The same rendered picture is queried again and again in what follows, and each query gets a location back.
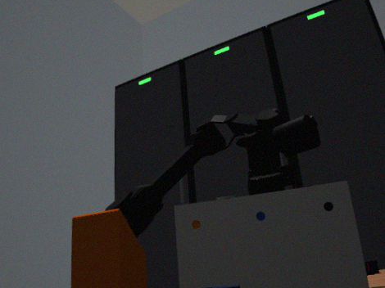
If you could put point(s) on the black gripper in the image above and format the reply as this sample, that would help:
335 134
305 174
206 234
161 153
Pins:
261 167

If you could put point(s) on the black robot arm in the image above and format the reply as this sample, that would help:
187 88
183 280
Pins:
264 135

